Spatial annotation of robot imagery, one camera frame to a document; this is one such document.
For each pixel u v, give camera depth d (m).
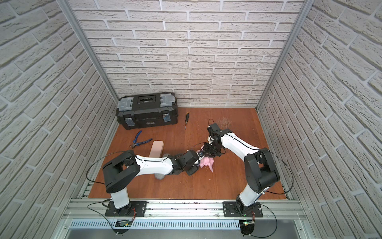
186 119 1.11
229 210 0.73
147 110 0.95
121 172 0.48
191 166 0.78
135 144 0.97
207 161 0.81
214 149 0.74
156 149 0.95
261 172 0.46
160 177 0.83
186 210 0.76
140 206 0.75
